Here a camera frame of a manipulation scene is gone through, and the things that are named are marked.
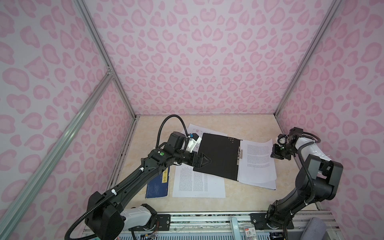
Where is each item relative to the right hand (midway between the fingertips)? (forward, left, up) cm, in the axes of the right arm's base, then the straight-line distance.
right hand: (273, 153), depth 89 cm
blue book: (-19, +66, -6) cm, 69 cm away
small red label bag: (-39, +20, -5) cm, 44 cm away
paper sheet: (-4, +8, -8) cm, 12 cm away
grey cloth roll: (-37, -9, -5) cm, 39 cm away
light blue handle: (-38, +27, -3) cm, 46 cm away
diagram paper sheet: (+23, +48, -7) cm, 54 cm away
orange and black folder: (+5, +27, -9) cm, 29 cm away
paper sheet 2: (-16, +4, -7) cm, 18 cm away
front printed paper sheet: (-16, +50, -7) cm, 53 cm away
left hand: (-12, +41, +15) cm, 45 cm away
